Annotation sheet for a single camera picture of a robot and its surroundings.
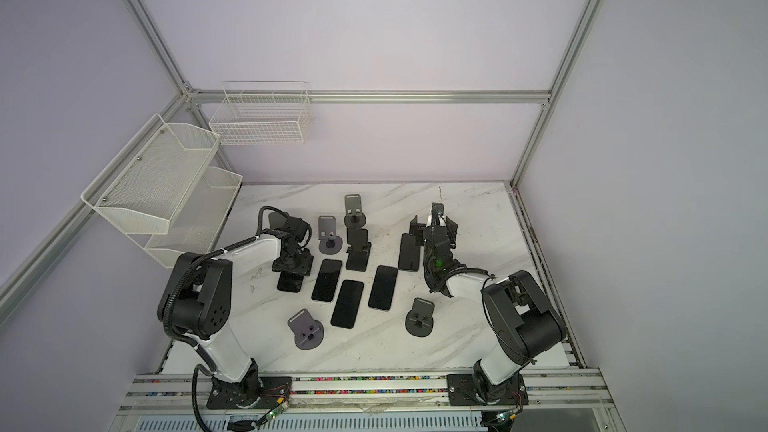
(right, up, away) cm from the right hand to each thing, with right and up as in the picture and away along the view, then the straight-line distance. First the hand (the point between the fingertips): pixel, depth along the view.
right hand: (428, 216), depth 90 cm
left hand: (-43, -17, +4) cm, 46 cm away
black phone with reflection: (-33, -21, +5) cm, 39 cm away
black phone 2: (-14, -22, +1) cm, 26 cm away
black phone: (-6, -14, +10) cm, 18 cm away
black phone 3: (-25, -26, -3) cm, 36 cm away
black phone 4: (-45, -22, +5) cm, 50 cm away
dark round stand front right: (-4, -29, -10) cm, 31 cm away
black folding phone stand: (-22, -11, +5) cm, 25 cm away
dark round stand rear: (-25, -1, +18) cm, 31 cm away
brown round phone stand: (-46, -1, -4) cm, 46 cm away
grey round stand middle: (-34, -10, +13) cm, 38 cm away
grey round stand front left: (-34, -31, -12) cm, 47 cm away
